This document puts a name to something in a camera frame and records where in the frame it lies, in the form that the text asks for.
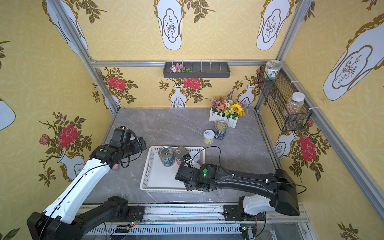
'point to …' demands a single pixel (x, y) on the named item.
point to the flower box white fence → (225, 109)
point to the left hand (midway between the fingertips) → (132, 145)
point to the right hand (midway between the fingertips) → (193, 175)
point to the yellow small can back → (208, 136)
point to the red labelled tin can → (179, 152)
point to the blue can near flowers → (220, 129)
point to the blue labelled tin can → (167, 156)
